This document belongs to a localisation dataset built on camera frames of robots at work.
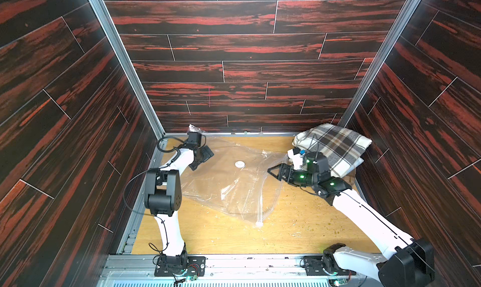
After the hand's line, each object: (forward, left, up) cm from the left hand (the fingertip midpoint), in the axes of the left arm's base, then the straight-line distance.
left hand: (207, 157), depth 101 cm
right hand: (-18, -34, +14) cm, 41 cm away
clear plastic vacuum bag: (-10, -15, -2) cm, 18 cm away
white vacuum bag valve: (-3, -18, -3) cm, 18 cm away
